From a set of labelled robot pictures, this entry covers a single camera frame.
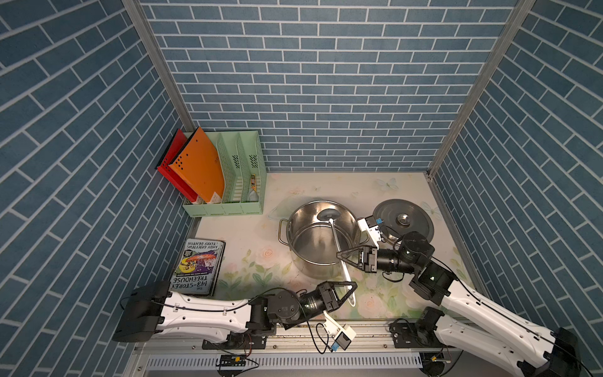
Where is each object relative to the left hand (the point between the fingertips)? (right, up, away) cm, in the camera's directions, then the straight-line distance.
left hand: (356, 281), depth 58 cm
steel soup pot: (-10, +7, +33) cm, 35 cm away
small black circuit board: (-35, -29, +12) cm, 47 cm away
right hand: (-3, +4, +3) cm, 6 cm away
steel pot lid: (+26, +12, +44) cm, 52 cm away
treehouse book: (-53, -5, +26) cm, 59 cm away
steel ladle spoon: (-6, +16, +10) cm, 19 cm away
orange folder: (-57, +34, +35) cm, 75 cm away
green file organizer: (-45, +38, +50) cm, 77 cm away
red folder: (-64, +41, +30) cm, 81 cm away
